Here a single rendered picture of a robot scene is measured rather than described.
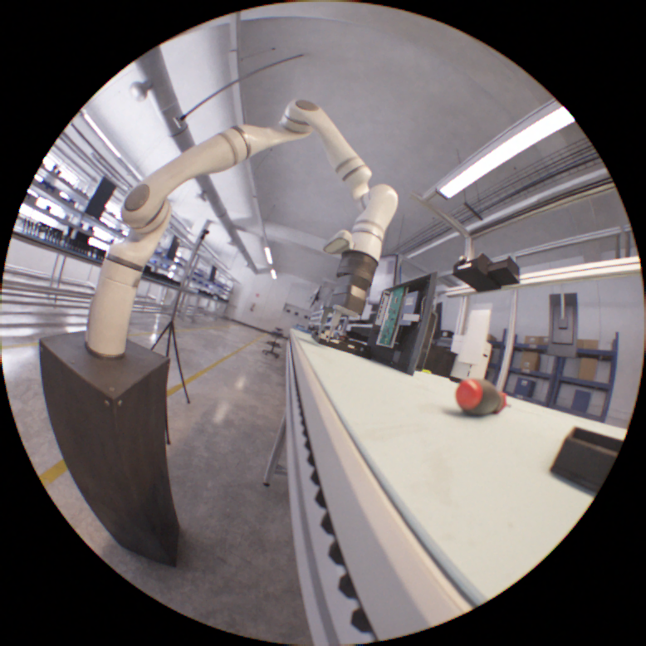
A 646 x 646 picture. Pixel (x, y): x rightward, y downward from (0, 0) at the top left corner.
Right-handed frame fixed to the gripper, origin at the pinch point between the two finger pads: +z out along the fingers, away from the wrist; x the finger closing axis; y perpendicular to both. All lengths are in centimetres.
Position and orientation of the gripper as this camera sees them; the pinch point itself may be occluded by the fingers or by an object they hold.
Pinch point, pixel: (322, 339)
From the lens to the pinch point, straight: 36.0
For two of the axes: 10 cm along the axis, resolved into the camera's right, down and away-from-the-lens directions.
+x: -3.6, -0.7, 9.3
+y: 8.8, 3.1, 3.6
